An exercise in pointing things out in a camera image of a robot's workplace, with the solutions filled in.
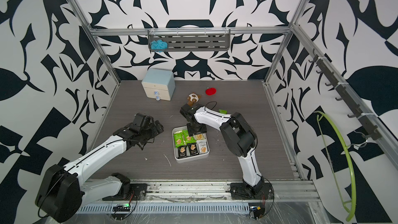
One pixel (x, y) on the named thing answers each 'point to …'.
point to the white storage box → (188, 148)
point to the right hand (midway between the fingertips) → (194, 130)
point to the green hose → (350, 218)
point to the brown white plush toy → (193, 98)
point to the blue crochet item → (158, 45)
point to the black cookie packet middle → (193, 149)
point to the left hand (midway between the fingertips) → (155, 127)
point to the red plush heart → (211, 91)
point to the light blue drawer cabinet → (159, 84)
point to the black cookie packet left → (182, 151)
